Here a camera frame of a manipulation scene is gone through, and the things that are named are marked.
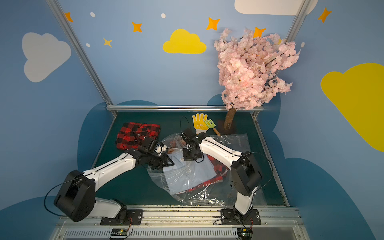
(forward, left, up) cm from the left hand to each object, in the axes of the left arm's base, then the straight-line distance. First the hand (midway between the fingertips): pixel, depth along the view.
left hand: (172, 162), depth 84 cm
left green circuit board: (-32, +24, -11) cm, 42 cm away
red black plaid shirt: (+23, +33, -7) cm, 40 cm away
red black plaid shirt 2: (-2, -28, -5) cm, 29 cm away
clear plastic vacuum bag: (-9, -18, -5) cm, 21 cm away
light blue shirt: (-7, -7, 0) cm, 10 cm away
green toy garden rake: (+37, -24, -10) cm, 46 cm away
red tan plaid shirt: (+16, -1, -5) cm, 17 cm away
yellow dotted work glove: (+38, -16, -10) cm, 42 cm away
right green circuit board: (-31, -38, -12) cm, 51 cm away
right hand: (+4, -9, -1) cm, 10 cm away
